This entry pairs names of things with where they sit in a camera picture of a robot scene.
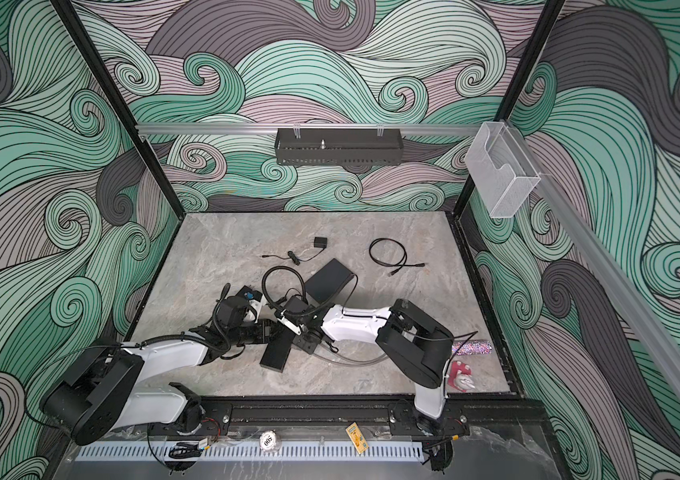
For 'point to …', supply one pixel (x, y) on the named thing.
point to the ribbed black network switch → (278, 348)
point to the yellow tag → (357, 437)
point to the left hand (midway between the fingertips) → (282, 328)
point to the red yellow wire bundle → (219, 433)
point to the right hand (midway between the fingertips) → (304, 335)
